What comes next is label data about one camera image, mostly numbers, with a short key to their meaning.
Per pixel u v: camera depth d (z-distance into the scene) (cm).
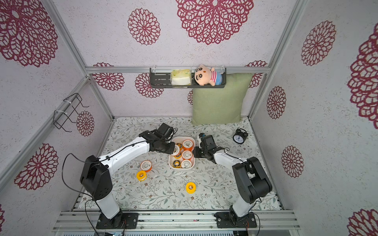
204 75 85
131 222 74
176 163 94
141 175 89
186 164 93
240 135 100
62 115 74
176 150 84
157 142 62
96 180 45
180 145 99
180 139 101
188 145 98
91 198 51
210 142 73
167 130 68
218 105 102
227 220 74
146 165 92
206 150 73
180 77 90
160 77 100
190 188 84
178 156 96
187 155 97
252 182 46
